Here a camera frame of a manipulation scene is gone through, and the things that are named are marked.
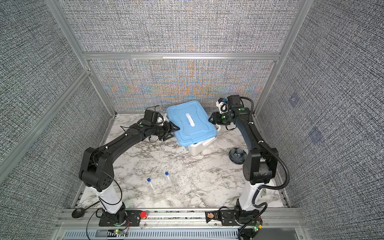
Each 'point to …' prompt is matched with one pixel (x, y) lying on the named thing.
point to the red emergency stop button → (143, 214)
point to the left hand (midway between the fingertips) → (178, 131)
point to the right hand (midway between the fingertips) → (213, 119)
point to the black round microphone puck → (78, 213)
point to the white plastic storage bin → (195, 149)
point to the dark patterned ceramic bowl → (237, 156)
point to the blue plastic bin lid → (193, 122)
